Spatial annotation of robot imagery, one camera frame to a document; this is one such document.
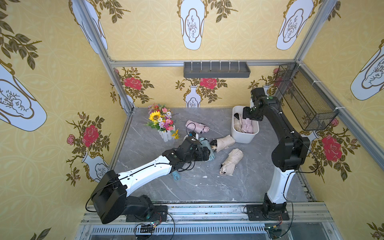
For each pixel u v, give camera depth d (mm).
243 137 953
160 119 901
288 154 508
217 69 924
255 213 731
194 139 634
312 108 736
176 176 836
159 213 730
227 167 836
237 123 1037
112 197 408
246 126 1004
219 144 948
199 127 1037
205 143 953
